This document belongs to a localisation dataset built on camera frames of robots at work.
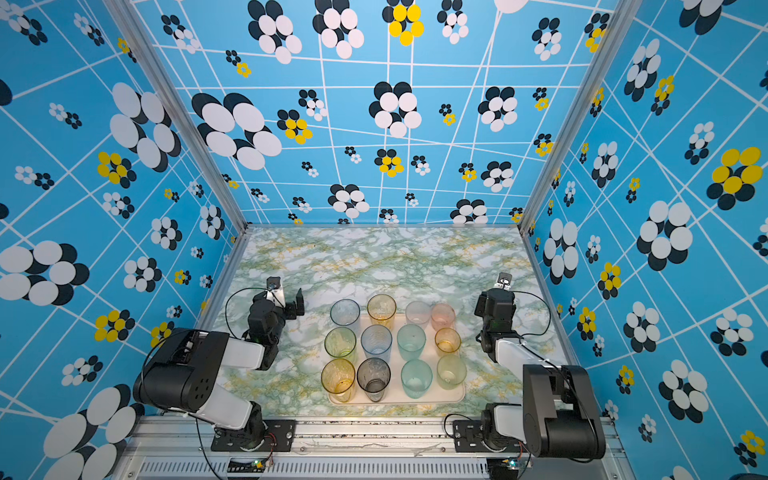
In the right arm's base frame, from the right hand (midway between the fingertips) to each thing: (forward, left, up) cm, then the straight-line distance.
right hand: (498, 294), depth 90 cm
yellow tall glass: (-9, +35, +6) cm, 37 cm away
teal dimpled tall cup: (-13, +27, -5) cm, 30 cm away
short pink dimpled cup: (-5, +17, -5) cm, 18 cm away
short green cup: (-21, +16, -6) cm, 27 cm away
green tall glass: (-14, +47, -3) cm, 50 cm away
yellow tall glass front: (-23, +47, -6) cm, 53 cm away
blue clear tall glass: (-8, +45, +4) cm, 46 cm away
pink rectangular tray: (-27, +32, -6) cm, 42 cm away
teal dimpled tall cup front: (-22, +26, -7) cm, 35 cm away
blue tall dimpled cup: (-16, +37, +1) cm, 40 cm away
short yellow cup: (-12, +16, -7) cm, 21 cm away
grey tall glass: (-24, +37, -2) cm, 44 cm away
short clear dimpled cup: (-3, +24, -6) cm, 25 cm away
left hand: (+1, +66, +1) cm, 66 cm away
